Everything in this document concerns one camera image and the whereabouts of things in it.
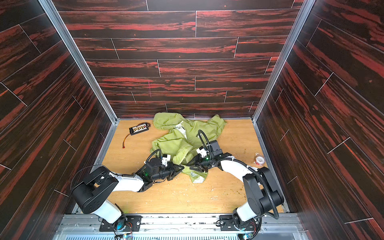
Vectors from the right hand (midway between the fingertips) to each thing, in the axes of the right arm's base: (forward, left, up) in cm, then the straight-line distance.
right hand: (190, 165), depth 85 cm
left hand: (-3, +3, +1) cm, 4 cm away
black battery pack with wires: (+33, +40, -6) cm, 52 cm away
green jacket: (+21, +10, -3) cm, 23 cm away
